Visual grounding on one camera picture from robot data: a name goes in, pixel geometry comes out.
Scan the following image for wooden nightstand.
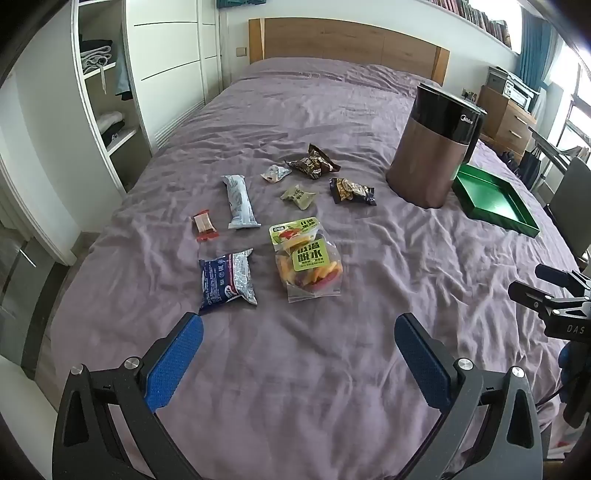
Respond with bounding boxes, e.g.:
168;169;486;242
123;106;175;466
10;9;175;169
477;84;539;155

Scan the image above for hanging pale blue garment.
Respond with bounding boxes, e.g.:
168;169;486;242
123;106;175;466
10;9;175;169
113;44;134;100

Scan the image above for small red snack packet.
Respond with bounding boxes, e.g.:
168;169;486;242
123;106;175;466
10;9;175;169
192;211;219;241

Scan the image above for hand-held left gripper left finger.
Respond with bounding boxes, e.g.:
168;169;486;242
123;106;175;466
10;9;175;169
52;312;204;480

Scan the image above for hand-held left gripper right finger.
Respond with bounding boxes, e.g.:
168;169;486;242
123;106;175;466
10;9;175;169
394;312;544;480

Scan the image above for row of books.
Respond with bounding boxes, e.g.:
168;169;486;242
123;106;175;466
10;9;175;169
427;0;513;49

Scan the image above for black bag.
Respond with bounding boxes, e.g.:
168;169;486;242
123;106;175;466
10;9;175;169
517;148;546;190

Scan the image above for dark blue snack packet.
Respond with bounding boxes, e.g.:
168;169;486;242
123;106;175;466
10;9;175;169
198;248;258;315

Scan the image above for clear dried fruit bag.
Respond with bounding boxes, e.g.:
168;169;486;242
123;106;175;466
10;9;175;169
269;216;345;304

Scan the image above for blue curtain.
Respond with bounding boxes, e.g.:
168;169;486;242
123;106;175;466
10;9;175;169
515;9;561;116

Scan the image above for brown and black kettle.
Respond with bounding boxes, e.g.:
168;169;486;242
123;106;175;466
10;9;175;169
386;82;489;209

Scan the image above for folded white and black clothes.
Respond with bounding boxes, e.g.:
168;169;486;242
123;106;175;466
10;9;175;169
96;111;126;148

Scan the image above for long white snack packet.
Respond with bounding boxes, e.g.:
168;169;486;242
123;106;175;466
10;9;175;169
221;174;256;230

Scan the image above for small pale green packet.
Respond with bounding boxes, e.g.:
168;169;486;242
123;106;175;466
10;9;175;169
280;184;317;210

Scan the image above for small clear candy packet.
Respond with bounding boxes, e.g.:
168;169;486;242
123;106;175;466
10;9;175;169
260;165;293;184

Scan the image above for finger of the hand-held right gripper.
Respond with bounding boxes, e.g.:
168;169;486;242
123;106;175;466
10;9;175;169
536;264;591;296
508;280;591;324

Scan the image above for white wardrobe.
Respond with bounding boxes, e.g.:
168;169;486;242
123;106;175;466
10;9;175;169
69;0;222;197

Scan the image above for purple bed sheet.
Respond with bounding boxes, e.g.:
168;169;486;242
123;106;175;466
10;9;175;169
48;58;583;480

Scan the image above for wooden headboard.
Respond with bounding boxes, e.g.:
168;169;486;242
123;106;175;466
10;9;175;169
248;18;451;88

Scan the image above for black and gold snack packet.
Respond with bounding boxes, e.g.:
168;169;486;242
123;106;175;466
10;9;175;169
329;177;378;206

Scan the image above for green tray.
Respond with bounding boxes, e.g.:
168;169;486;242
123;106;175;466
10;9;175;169
451;164;541;239

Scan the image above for grey appliance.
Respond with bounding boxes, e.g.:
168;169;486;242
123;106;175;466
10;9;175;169
485;66;541;112

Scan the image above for grey cabinet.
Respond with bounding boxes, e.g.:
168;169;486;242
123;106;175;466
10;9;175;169
0;222;63;367

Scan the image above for grey chair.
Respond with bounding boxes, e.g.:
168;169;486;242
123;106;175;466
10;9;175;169
545;157;591;259

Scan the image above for folded grey clothes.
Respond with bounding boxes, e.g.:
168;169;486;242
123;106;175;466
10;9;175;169
79;39;114;93

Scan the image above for brown snack packet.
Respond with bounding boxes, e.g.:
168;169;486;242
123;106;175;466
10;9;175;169
284;143;341;180

